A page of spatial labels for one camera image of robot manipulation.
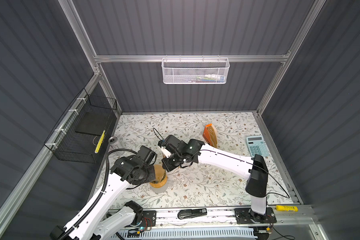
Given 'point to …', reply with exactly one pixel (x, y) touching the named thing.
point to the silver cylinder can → (112, 140)
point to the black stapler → (186, 213)
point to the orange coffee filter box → (210, 134)
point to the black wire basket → (81, 135)
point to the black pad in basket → (93, 123)
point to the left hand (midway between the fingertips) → (151, 176)
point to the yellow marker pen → (100, 142)
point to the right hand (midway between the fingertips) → (163, 168)
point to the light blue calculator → (257, 145)
